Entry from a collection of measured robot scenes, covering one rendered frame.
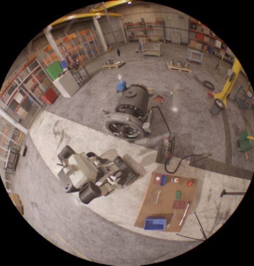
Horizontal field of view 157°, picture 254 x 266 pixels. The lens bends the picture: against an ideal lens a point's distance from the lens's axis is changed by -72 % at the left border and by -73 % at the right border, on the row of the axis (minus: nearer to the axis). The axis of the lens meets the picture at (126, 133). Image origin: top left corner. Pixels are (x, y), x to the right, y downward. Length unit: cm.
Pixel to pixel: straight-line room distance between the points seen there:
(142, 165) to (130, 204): 88
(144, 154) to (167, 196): 100
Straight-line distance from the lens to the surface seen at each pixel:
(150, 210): 156
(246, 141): 332
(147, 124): 130
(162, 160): 198
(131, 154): 201
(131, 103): 152
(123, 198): 203
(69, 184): 80
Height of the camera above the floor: 193
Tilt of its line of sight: 60 degrees down
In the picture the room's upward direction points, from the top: 23 degrees counter-clockwise
